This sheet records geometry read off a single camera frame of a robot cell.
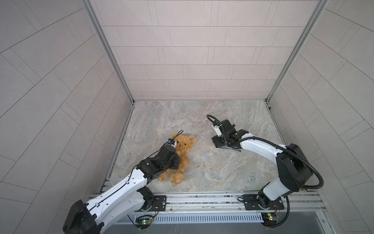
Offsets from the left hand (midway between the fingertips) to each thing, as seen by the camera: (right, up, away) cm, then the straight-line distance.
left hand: (181, 157), depth 80 cm
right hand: (+20, +8, +10) cm, 24 cm away
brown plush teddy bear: (+1, +8, -2) cm, 8 cm away
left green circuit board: (-16, -25, -14) cm, 33 cm away
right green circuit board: (+43, -26, -12) cm, 51 cm away
